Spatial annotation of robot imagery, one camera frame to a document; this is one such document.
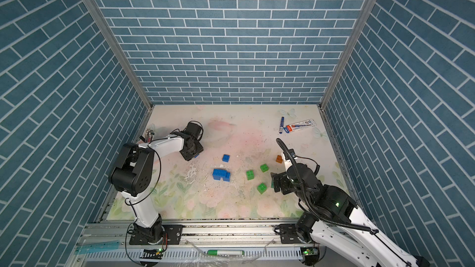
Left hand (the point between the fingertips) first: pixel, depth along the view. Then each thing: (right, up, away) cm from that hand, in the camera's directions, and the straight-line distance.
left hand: (202, 151), depth 98 cm
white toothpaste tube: (+56, +14, +11) cm, 58 cm away
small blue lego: (+13, -3, -3) cm, 14 cm away
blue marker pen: (+45, +14, +13) cm, 49 cm away
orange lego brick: (+41, -3, -3) cm, 41 cm away
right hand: (+38, -3, -28) cm, 47 cm away
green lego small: (+33, -7, -7) cm, 34 cm away
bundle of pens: (-22, +10, -13) cm, 27 cm away
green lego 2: (+31, -14, -15) cm, 37 cm away
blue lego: (+9, -11, -10) cm, 17 cm away
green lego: (+26, -9, -11) cm, 30 cm away
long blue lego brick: (+11, -8, -12) cm, 18 cm away
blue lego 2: (+14, -10, -12) cm, 21 cm away
